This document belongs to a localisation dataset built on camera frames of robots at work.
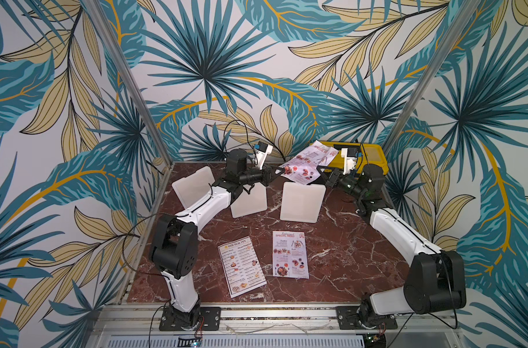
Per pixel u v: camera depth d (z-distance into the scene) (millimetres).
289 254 879
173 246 477
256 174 733
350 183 696
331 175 733
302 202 1174
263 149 726
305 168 784
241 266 852
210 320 733
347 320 733
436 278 424
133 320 745
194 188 846
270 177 705
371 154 1044
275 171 787
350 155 703
